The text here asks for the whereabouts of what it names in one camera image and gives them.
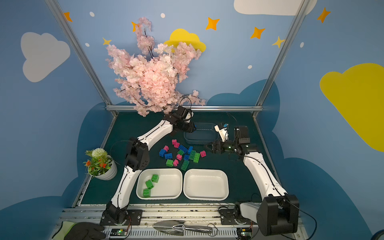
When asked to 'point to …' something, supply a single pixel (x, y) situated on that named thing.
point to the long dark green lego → (185, 165)
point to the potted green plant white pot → (100, 164)
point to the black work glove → (85, 231)
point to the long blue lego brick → (183, 148)
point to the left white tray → (159, 183)
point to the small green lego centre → (181, 152)
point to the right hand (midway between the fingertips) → (212, 142)
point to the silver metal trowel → (177, 227)
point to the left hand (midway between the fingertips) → (193, 126)
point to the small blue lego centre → (186, 157)
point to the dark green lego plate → (192, 155)
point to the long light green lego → (196, 158)
